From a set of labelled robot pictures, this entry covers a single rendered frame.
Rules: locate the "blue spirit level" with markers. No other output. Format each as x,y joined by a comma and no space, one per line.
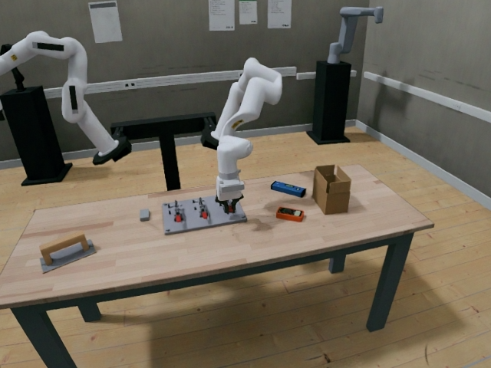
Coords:
288,189

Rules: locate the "small brown cardboard box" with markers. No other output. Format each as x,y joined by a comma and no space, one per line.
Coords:
331,192

